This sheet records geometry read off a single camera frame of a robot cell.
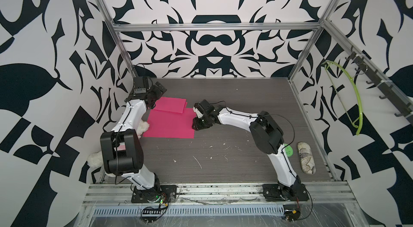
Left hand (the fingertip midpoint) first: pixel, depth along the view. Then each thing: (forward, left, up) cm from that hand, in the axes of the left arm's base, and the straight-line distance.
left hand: (158, 89), depth 90 cm
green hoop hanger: (-26, -90, +6) cm, 94 cm away
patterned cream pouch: (-37, -75, -15) cm, 85 cm away
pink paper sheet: (0, -4, -17) cm, 18 cm away
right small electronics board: (-58, -61, -19) cm, 86 cm away
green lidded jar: (-32, -67, -14) cm, 76 cm away
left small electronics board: (-54, 0, -21) cm, 58 cm away
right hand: (-13, -19, -15) cm, 28 cm away
